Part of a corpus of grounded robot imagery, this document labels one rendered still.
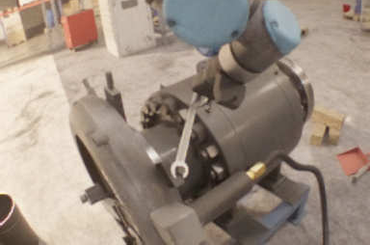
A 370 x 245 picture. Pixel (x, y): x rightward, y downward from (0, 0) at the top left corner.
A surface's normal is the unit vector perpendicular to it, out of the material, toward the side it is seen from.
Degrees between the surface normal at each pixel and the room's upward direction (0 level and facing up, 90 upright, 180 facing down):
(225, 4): 93
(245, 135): 57
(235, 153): 63
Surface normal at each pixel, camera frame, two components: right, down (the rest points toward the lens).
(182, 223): 0.52, -0.04
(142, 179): 0.34, -0.37
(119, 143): 0.19, -0.58
